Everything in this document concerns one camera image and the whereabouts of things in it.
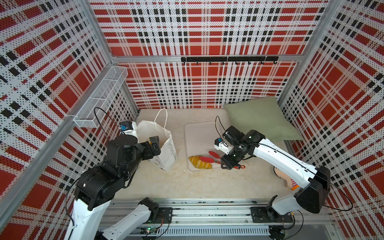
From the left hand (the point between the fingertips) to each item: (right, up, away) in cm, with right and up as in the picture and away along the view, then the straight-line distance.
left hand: (151, 140), depth 60 cm
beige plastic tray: (+20, -3, +46) cm, 50 cm away
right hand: (+34, -13, +14) cm, 40 cm away
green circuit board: (-5, -44, +10) cm, 45 cm away
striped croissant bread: (+18, -16, +28) cm, 37 cm away
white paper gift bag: (+2, -12, +21) cm, 24 cm away
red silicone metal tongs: (+25, -12, +17) cm, 32 cm away
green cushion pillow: (+68, +14, +53) cm, 88 cm away
